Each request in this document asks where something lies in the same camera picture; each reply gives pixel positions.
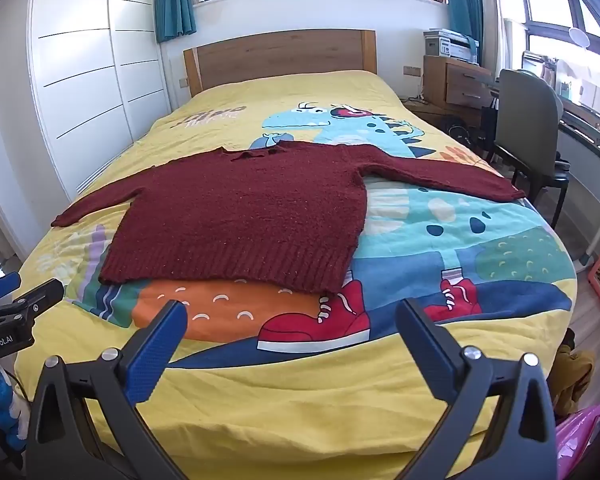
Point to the teal curtain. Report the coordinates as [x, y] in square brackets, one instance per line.
[457, 0]
[175, 0]

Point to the black bag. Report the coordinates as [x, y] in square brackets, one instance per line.
[460, 132]

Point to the white printer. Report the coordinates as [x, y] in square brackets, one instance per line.
[450, 45]

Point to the wooden headboard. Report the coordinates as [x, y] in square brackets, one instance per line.
[280, 55]

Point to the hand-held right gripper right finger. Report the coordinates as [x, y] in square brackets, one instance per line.
[430, 360]

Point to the wooden drawer cabinet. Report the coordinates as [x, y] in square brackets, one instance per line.
[460, 82]

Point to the maroon knitted sweater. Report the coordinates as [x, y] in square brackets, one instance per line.
[240, 210]

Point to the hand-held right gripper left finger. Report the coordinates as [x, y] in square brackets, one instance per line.
[147, 360]

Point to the mustard yellow cloth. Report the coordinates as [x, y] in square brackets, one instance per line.
[572, 370]

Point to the yellow dinosaur print duvet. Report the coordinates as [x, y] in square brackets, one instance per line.
[305, 410]

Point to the white round desk lamp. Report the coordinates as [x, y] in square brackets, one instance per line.
[579, 38]

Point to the white wardrobe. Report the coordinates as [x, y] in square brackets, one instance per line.
[80, 60]

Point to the grey chair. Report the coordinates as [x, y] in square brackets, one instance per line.
[522, 120]

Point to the wall socket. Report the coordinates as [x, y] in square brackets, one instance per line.
[411, 70]

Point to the pink plastic bag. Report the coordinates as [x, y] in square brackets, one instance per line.
[580, 440]

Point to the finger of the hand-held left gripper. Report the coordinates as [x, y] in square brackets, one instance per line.
[35, 302]
[2, 286]

